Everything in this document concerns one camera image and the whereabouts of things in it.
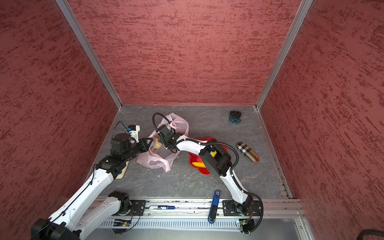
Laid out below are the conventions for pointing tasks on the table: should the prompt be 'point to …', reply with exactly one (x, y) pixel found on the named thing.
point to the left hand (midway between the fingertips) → (153, 142)
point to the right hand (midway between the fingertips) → (166, 138)
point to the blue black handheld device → (212, 216)
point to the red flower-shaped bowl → (194, 158)
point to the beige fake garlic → (157, 144)
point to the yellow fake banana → (199, 164)
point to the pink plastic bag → (171, 127)
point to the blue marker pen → (161, 207)
